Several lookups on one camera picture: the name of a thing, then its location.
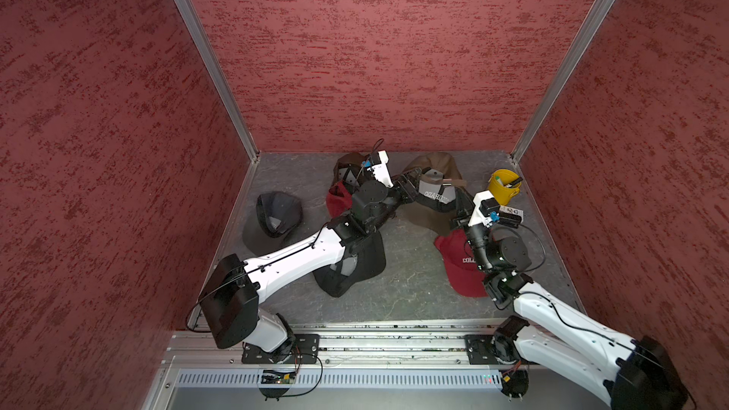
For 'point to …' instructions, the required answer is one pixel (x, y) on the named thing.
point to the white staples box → (513, 211)
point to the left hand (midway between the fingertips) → (418, 176)
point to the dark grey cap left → (277, 218)
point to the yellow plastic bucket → (495, 182)
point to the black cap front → (362, 259)
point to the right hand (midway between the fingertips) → (454, 190)
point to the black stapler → (510, 219)
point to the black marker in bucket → (511, 184)
